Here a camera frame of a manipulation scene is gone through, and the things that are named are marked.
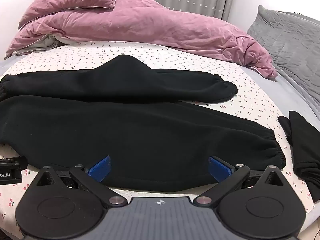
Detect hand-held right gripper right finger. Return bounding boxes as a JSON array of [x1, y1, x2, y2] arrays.
[[196, 156, 285, 205]]

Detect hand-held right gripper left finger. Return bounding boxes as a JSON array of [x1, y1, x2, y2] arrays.
[[35, 155, 128, 207]]

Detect black pants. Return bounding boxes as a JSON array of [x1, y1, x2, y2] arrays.
[[0, 54, 286, 193]]

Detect folded black garment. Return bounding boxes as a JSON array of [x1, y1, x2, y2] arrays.
[[277, 110, 320, 203]]

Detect cherry print blanket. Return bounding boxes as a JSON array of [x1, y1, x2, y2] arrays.
[[0, 41, 316, 232]]

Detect grey quilted pillow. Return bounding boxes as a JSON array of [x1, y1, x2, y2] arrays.
[[246, 5, 320, 110]]

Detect pink duvet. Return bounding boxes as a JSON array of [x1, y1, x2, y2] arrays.
[[4, 0, 279, 79]]

